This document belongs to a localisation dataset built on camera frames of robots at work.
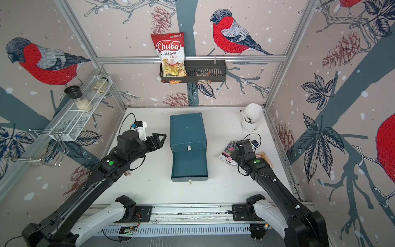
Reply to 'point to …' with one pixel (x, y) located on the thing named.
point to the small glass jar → (101, 85)
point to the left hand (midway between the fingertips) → (164, 133)
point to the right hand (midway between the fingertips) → (234, 151)
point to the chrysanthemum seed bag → (226, 155)
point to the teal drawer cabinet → (186, 133)
